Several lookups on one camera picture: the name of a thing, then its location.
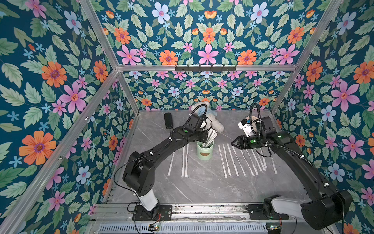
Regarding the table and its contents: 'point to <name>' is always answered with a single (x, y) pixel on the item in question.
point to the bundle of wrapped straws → (212, 133)
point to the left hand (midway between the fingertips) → (209, 134)
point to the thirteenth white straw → (183, 150)
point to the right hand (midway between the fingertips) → (237, 140)
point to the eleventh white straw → (187, 161)
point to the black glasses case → (168, 120)
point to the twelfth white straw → (172, 159)
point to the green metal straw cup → (204, 153)
